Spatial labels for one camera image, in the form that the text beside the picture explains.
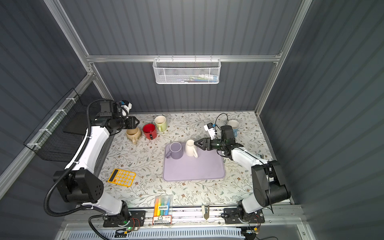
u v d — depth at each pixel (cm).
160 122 104
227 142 71
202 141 78
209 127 79
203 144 76
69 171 42
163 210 75
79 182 42
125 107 73
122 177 86
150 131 106
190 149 91
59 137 70
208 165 94
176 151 89
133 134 98
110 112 62
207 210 74
